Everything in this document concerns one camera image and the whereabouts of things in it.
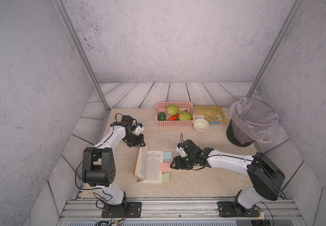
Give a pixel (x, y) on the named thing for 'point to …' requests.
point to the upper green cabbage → (172, 110)
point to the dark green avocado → (161, 116)
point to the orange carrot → (174, 117)
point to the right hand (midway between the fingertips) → (173, 167)
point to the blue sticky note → (167, 155)
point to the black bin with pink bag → (251, 120)
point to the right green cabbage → (185, 116)
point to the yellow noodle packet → (214, 114)
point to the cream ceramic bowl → (200, 125)
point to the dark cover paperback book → (147, 169)
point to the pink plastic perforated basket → (161, 107)
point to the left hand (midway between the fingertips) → (145, 144)
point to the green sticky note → (165, 177)
